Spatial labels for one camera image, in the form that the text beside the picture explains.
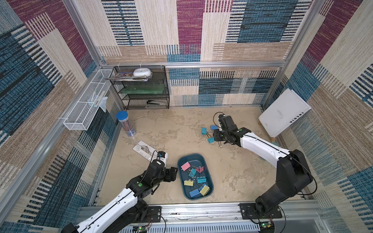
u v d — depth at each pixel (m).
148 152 0.96
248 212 0.73
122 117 0.90
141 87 1.05
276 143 1.01
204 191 0.78
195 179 0.84
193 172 0.85
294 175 0.45
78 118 0.70
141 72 0.89
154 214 0.73
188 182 0.81
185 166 0.87
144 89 0.99
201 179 0.84
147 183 0.59
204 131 1.05
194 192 0.79
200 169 0.84
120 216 0.51
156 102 1.11
